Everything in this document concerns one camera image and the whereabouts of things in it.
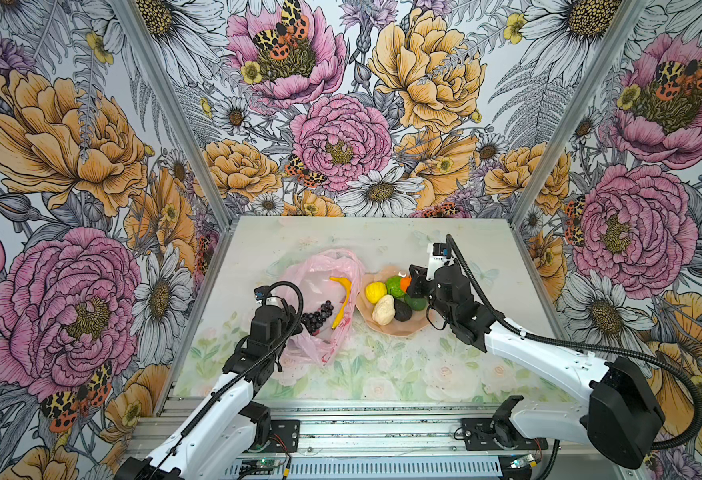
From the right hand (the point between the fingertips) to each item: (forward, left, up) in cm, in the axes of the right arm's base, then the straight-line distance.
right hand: (408, 275), depth 81 cm
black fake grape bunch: (-4, +27, -17) cm, 32 cm away
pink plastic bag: (+10, +28, -12) cm, 32 cm away
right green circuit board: (-40, -23, -21) cm, 51 cm away
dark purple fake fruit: (-2, 0, -15) cm, 15 cm away
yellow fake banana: (+8, +17, -16) cm, 25 cm away
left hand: (-6, +32, -10) cm, 34 cm away
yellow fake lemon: (+3, +9, -12) cm, 15 cm away
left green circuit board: (-38, +38, -20) cm, 57 cm away
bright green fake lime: (+5, +3, -12) cm, 14 cm away
